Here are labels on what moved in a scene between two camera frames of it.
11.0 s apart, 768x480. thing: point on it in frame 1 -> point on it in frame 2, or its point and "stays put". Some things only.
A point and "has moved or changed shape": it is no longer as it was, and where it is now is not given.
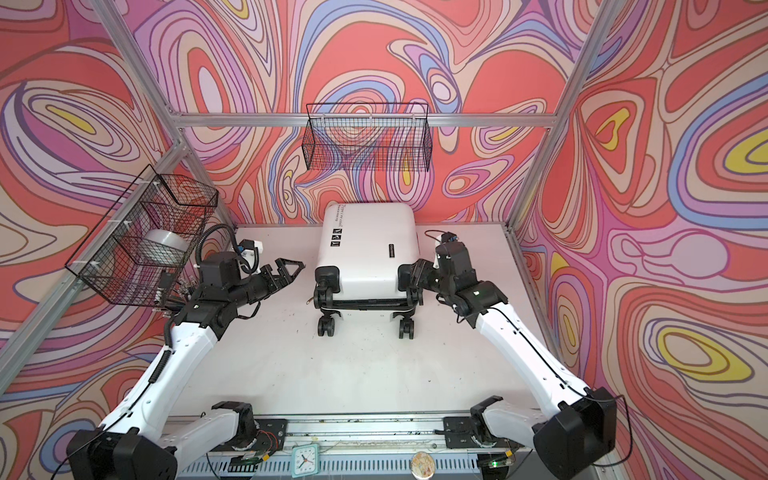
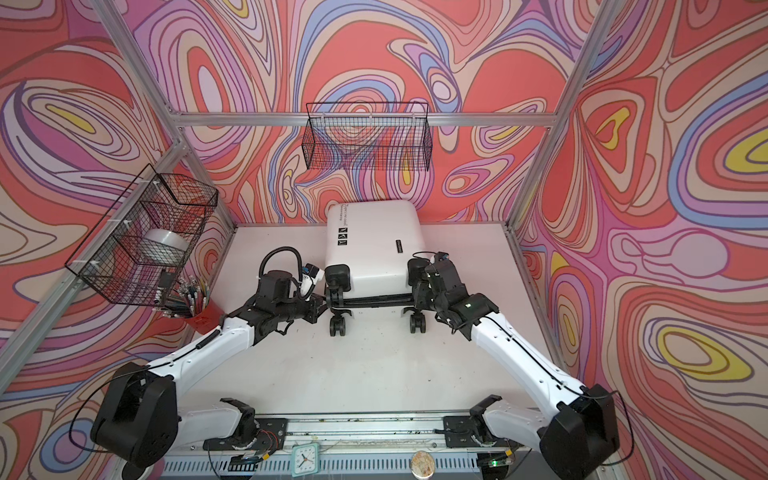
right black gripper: x=422 y=280 -> x=419 y=291
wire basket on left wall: x=139 y=252 stays put
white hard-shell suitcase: x=365 y=256 has moved or changed shape
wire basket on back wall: x=380 y=136 stays put
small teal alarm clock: x=305 y=460 stays put
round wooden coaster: x=422 y=465 stays put
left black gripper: x=282 y=280 -> x=314 y=307
